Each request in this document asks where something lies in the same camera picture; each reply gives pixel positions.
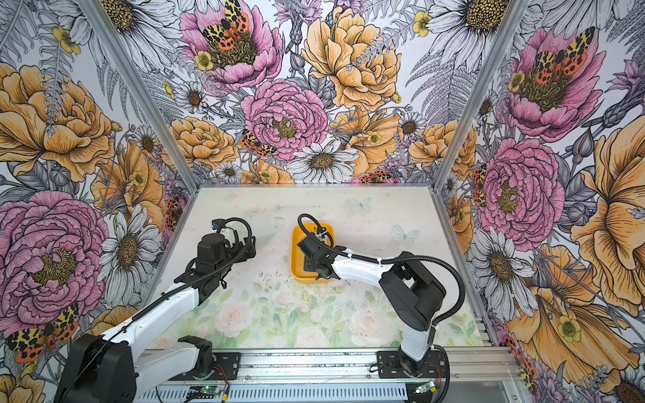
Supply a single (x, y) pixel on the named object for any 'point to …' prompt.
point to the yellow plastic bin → (298, 273)
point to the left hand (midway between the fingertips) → (243, 247)
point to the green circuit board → (203, 391)
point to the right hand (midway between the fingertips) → (314, 267)
